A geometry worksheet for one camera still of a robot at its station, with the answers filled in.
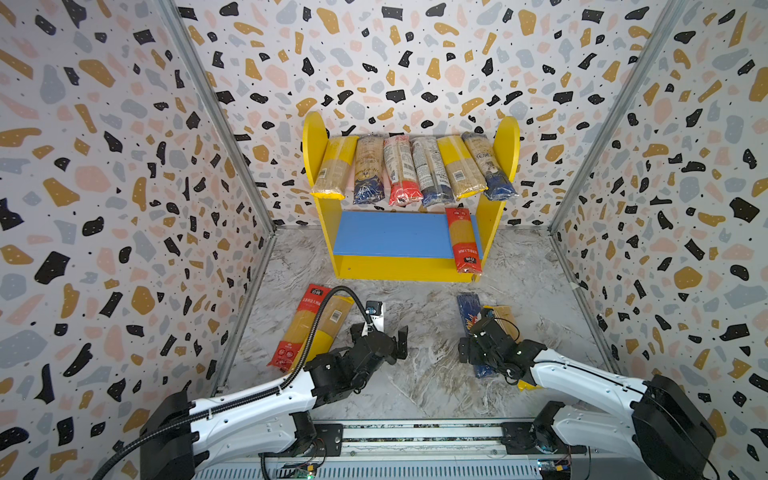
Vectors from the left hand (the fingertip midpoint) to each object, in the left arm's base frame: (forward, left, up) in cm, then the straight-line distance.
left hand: (395, 324), depth 76 cm
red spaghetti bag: (+31, -22, -2) cm, 39 cm away
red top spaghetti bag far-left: (-1, +30, -15) cm, 34 cm away
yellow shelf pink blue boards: (+30, +2, -3) cm, 31 cm away
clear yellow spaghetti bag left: (+9, +20, -15) cm, 26 cm away
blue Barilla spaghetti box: (+12, -24, -14) cm, 30 cm away
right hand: (0, -20, -13) cm, 24 cm away
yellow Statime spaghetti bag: (+11, -35, -15) cm, 39 cm away
